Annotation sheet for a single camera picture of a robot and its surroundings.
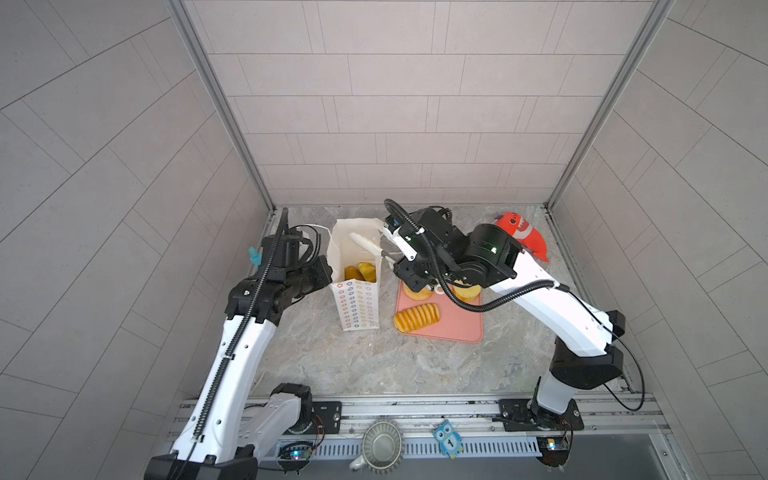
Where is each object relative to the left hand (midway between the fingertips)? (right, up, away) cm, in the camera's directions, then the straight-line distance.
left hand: (339, 264), depth 71 cm
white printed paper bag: (+4, -10, +3) cm, 11 cm away
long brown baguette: (-1, -5, +23) cm, 23 cm away
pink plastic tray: (+30, -19, +16) cm, 39 cm away
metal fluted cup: (+11, -41, -4) cm, 43 cm away
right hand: (+14, 0, -8) cm, 16 cm away
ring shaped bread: (+22, -12, +20) cm, 32 cm away
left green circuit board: (-9, -41, -6) cm, 43 cm away
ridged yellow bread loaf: (+18, -17, +13) cm, 28 cm away
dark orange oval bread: (+5, -5, +20) cm, 21 cm away
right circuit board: (+50, -43, -3) cm, 66 cm away
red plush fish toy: (+59, +6, +31) cm, 67 cm away
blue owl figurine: (+26, -40, -4) cm, 48 cm away
